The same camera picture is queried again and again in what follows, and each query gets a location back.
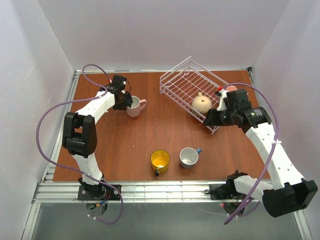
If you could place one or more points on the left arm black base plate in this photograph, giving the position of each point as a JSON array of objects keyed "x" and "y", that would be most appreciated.
[{"x": 97, "y": 193}]

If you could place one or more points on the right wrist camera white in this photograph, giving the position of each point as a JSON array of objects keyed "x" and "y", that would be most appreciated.
[{"x": 221, "y": 93}]

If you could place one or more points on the white wire dish rack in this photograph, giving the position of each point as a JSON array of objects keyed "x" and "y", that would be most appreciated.
[{"x": 184, "y": 81}]

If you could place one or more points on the white faceted mug pink handle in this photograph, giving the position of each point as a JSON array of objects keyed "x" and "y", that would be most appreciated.
[{"x": 137, "y": 105}]

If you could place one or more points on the aluminium frame rail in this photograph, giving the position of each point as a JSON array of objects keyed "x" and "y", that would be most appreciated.
[{"x": 184, "y": 191}]

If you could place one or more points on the white mug blue handle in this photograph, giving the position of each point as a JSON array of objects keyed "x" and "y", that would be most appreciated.
[{"x": 188, "y": 157}]

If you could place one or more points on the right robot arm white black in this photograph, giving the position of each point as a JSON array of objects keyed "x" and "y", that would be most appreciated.
[{"x": 288, "y": 191}]

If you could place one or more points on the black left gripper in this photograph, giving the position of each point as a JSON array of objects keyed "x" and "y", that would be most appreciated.
[{"x": 127, "y": 100}]

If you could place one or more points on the yellow enamel mug black handle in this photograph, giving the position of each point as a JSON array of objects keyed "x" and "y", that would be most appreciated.
[{"x": 160, "y": 160}]

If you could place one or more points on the pink floral mug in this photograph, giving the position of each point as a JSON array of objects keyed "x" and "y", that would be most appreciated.
[{"x": 231, "y": 88}]

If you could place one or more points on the beige round ceramic mug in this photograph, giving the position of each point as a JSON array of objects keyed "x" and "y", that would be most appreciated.
[{"x": 201, "y": 103}]

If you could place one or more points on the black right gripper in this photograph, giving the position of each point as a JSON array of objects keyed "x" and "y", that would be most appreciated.
[{"x": 210, "y": 118}]

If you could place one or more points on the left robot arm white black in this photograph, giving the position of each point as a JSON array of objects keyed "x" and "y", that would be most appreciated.
[{"x": 80, "y": 134}]

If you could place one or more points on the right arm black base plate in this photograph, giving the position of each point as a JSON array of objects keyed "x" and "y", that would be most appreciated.
[{"x": 222, "y": 192}]

